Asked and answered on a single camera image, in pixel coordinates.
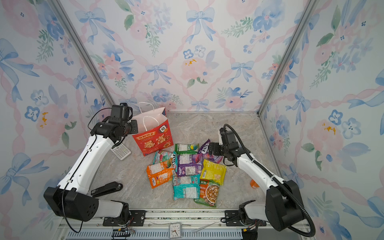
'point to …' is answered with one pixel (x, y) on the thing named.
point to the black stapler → (112, 187)
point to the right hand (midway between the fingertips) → (215, 146)
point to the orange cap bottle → (253, 184)
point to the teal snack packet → (186, 187)
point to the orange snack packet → (159, 174)
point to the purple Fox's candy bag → (204, 150)
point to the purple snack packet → (189, 164)
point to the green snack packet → (186, 148)
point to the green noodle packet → (209, 192)
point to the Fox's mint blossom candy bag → (160, 156)
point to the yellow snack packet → (213, 171)
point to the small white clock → (175, 230)
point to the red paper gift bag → (154, 133)
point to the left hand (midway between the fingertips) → (132, 123)
